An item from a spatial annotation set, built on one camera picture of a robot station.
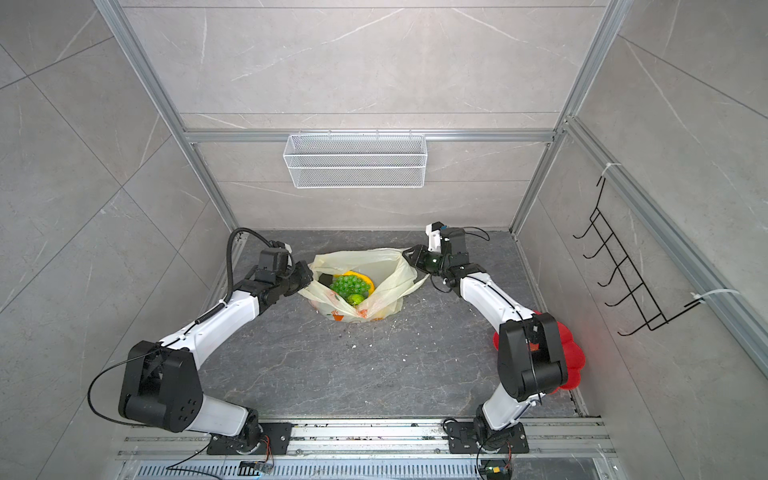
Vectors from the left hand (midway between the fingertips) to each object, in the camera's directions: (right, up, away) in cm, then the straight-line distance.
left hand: (313, 264), depth 88 cm
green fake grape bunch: (+11, -9, +10) cm, 17 cm away
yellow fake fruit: (+10, -4, +15) cm, 18 cm away
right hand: (+28, +4, 0) cm, 28 cm away
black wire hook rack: (+77, -10, -29) cm, 82 cm away
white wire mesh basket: (+12, +35, +13) cm, 39 cm away
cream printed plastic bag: (+24, -2, -1) cm, 24 cm away
